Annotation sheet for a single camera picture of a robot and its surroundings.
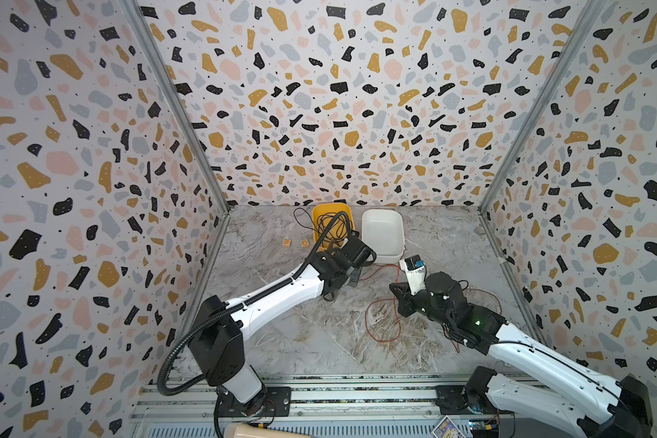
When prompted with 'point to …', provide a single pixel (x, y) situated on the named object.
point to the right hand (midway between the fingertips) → (388, 282)
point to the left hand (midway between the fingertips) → (349, 263)
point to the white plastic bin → (384, 231)
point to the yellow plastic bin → (320, 208)
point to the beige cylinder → (243, 430)
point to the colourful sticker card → (447, 429)
